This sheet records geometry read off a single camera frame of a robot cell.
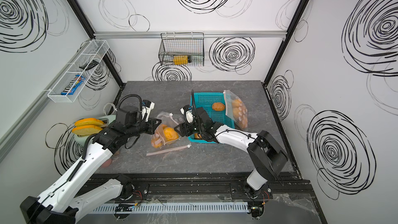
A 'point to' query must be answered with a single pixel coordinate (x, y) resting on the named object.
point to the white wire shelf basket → (97, 50)
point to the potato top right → (218, 106)
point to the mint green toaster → (82, 140)
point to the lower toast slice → (86, 130)
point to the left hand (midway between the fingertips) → (161, 121)
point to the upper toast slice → (90, 121)
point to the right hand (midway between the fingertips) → (180, 126)
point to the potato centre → (160, 128)
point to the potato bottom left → (197, 136)
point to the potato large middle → (170, 134)
